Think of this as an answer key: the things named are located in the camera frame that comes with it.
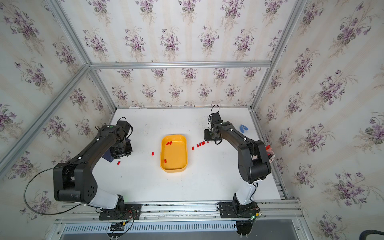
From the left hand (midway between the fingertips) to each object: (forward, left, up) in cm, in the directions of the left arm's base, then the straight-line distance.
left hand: (128, 155), depth 83 cm
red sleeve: (+13, -22, -8) cm, 27 cm away
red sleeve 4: (0, +9, -9) cm, 13 cm away
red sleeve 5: (+9, -37, -8) cm, 39 cm away
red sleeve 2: (+1, -20, -8) cm, 22 cm away
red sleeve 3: (+7, -11, -10) cm, 16 cm away
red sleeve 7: (+13, -44, -7) cm, 47 cm away
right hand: (+14, -47, -2) cm, 49 cm away
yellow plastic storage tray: (+6, -25, -9) cm, 27 cm away
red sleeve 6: (+13, -42, -8) cm, 45 cm away
